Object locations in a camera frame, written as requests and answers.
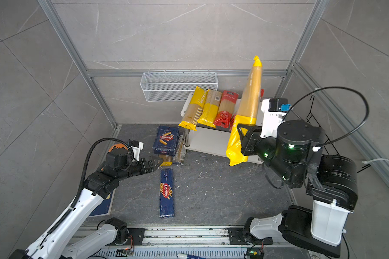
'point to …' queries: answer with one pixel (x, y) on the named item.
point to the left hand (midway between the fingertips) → (157, 158)
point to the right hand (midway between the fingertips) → (238, 125)
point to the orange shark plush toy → (118, 145)
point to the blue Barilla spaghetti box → (166, 192)
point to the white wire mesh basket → (162, 87)
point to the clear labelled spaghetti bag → (179, 157)
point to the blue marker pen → (180, 256)
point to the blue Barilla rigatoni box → (166, 141)
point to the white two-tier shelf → (207, 140)
